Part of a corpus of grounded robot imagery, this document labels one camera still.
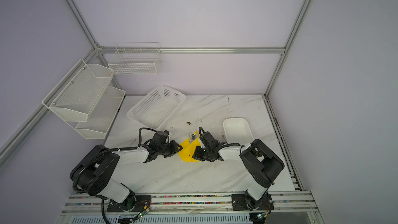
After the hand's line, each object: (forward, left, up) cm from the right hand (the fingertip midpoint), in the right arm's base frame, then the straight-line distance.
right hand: (191, 157), depth 87 cm
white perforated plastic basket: (+37, +28, +1) cm, 46 cm away
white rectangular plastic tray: (+19, -29, -2) cm, 35 cm away
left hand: (+5, +6, 0) cm, 8 cm away
